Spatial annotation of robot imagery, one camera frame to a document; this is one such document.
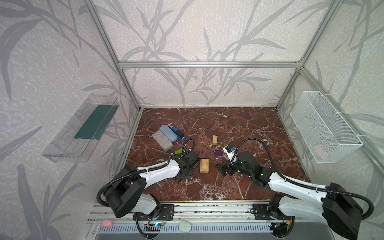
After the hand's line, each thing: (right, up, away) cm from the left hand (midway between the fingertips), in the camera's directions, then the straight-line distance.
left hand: (189, 170), depth 87 cm
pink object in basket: (+67, +15, -12) cm, 70 cm away
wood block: (+16, +17, +11) cm, 26 cm away
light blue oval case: (-16, +22, +15) cm, 32 cm away
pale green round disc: (-1, -19, -19) cm, 27 cm away
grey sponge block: (-19, +16, +12) cm, 28 cm away
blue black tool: (-8, +21, +15) cm, 27 cm away
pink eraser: (-37, -19, -18) cm, 45 cm away
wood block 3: (+9, +1, -2) cm, 9 cm away
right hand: (+19, +10, -5) cm, 22 cm away
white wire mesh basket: (+61, +23, -24) cm, 70 cm away
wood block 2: (+9, +3, -1) cm, 9 cm away
